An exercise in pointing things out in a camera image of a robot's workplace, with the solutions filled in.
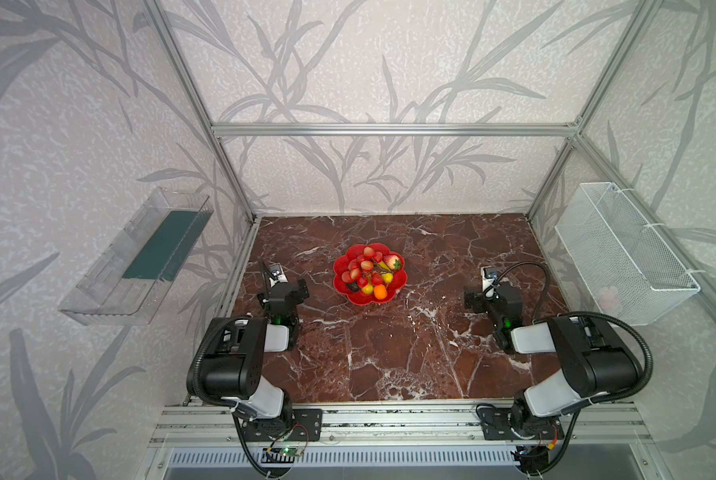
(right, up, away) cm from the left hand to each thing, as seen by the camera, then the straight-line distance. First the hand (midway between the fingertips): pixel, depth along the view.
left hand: (286, 269), depth 93 cm
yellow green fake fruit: (+33, -3, +5) cm, 33 cm away
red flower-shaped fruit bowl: (+16, +1, +6) cm, 18 cm away
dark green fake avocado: (+21, -6, +2) cm, 22 cm away
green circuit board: (+7, -41, -23) cm, 47 cm away
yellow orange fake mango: (+26, -6, +1) cm, 26 cm away
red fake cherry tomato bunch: (+24, 0, 0) cm, 24 cm away
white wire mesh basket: (+84, +2, -30) cm, 89 cm away
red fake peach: (+34, +2, +5) cm, 34 cm away
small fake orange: (+30, -7, 0) cm, 31 cm away
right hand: (+63, -2, +2) cm, 63 cm away
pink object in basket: (+87, -6, -20) cm, 89 cm away
